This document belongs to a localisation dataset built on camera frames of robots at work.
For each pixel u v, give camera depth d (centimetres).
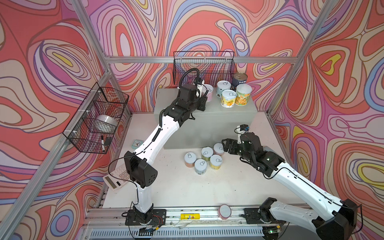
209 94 75
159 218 72
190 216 72
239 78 75
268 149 95
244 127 66
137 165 45
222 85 78
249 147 55
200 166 86
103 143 72
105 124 71
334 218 38
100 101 74
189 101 57
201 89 65
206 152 91
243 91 70
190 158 88
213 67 98
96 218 75
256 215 73
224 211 72
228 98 72
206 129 98
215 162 88
